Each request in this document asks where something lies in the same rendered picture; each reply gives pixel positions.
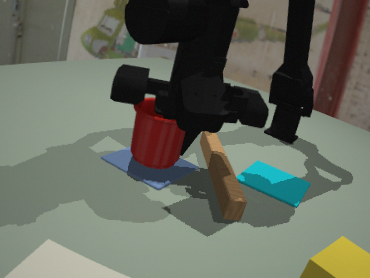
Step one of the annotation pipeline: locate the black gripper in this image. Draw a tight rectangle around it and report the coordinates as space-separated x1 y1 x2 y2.
110 41 268 156

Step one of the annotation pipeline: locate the yellow flat block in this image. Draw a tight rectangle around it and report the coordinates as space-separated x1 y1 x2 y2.
300 236 370 278

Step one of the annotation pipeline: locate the red plastic cup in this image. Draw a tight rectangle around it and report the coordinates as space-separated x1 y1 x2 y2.
131 97 186 169

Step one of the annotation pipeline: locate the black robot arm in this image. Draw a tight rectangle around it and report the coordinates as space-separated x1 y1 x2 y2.
124 0 315 144

